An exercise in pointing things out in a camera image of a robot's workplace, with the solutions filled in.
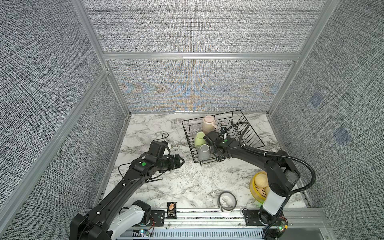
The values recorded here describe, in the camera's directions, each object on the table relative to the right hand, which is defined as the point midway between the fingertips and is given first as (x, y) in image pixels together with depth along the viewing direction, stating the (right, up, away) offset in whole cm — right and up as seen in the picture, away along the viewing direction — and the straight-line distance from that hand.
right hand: (218, 145), depth 91 cm
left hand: (-23, -8, -14) cm, 28 cm away
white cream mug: (-9, -3, -7) cm, 12 cm away
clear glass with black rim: (+2, -28, -12) cm, 31 cm away
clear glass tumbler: (-15, +10, +7) cm, 19 cm away
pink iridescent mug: (-5, +13, +6) cm, 15 cm away
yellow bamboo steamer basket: (+18, -23, -15) cm, 33 cm away
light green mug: (-12, +3, -2) cm, 12 cm away
